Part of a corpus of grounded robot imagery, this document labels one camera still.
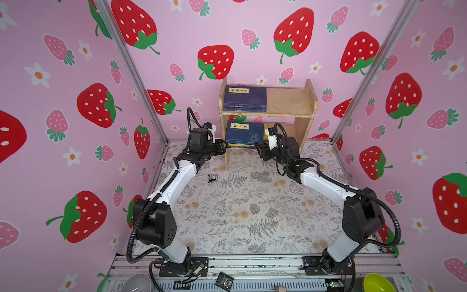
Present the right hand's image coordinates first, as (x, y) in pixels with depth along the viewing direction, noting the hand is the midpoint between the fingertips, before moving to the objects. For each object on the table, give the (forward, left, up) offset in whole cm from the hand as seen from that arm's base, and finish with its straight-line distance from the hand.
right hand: (259, 141), depth 84 cm
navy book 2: (-1, +7, 0) cm, 7 cm away
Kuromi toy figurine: (-7, +24, -23) cm, 34 cm away
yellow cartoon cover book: (+4, +7, +1) cm, 8 cm away
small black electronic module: (-53, +9, -25) cm, 59 cm away
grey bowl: (-58, +40, -21) cm, 73 cm away
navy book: (+5, +8, +1) cm, 9 cm away
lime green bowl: (-46, -49, -27) cm, 73 cm away
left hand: (-2, +15, 0) cm, 15 cm away
